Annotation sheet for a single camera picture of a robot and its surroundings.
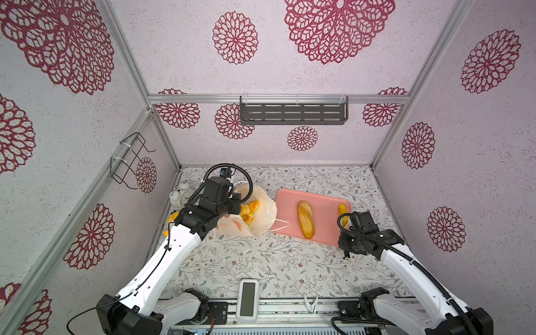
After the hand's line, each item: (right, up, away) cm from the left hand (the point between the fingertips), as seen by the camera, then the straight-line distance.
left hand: (234, 200), depth 76 cm
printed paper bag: (+10, -9, +13) cm, 19 cm away
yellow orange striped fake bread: (+4, -5, +11) cm, 13 cm away
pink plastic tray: (+40, -7, +24) cm, 47 cm away
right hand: (+41, -16, +6) cm, 44 cm away
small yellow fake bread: (+46, -5, +16) cm, 49 cm away
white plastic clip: (+28, -38, -2) cm, 47 cm away
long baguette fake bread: (+30, -10, +17) cm, 36 cm away
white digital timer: (+5, -36, -4) cm, 37 cm away
